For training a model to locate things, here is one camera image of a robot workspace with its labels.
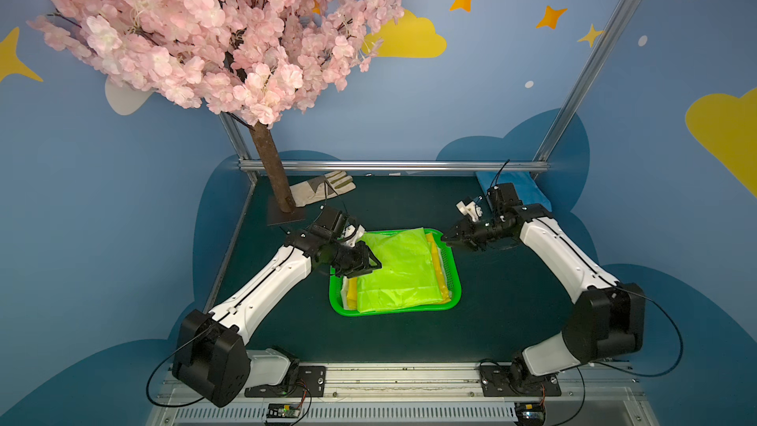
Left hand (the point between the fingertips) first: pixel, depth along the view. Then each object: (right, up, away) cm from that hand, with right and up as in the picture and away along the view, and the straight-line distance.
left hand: (378, 264), depth 78 cm
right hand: (+20, +6, +4) cm, 21 cm away
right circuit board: (+39, -37, -5) cm, 53 cm away
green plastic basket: (+22, -3, +9) cm, 24 cm away
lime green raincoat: (+8, -5, +3) cm, 10 cm away
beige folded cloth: (-24, +23, +40) cm, 52 cm away
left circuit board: (-24, -35, -6) cm, 43 cm away
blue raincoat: (+59, +22, +38) cm, 74 cm away
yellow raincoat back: (+19, -11, +4) cm, 22 cm away
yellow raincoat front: (-8, -10, +6) cm, 13 cm away
